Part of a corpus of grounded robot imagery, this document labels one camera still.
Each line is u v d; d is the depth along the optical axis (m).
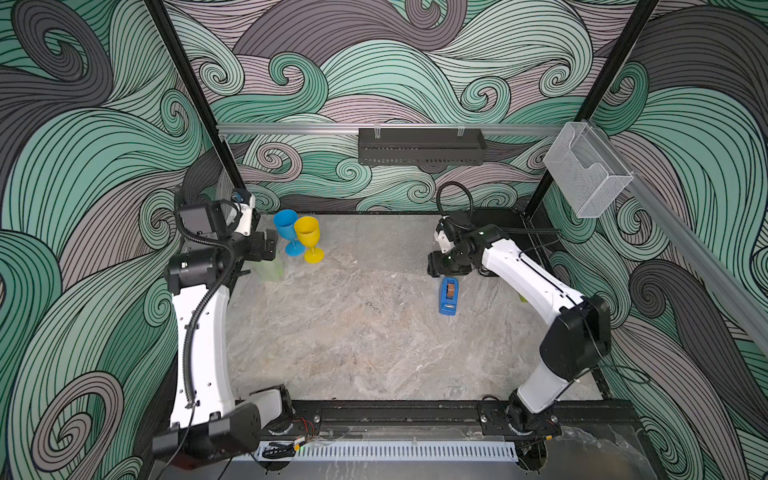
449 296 0.92
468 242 0.59
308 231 0.95
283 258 1.07
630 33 0.74
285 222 1.01
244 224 0.59
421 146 0.96
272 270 0.94
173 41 0.75
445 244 0.70
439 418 0.75
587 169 0.78
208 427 0.35
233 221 0.56
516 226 1.10
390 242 1.10
